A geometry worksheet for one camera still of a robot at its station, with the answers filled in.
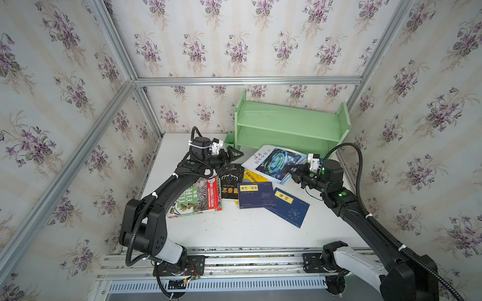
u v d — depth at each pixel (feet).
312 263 2.41
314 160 2.40
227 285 2.51
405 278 1.27
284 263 2.46
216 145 2.57
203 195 2.90
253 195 2.97
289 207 2.91
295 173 2.24
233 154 2.38
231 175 3.21
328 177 1.95
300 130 2.70
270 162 2.73
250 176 3.22
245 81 3.15
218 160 2.40
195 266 2.39
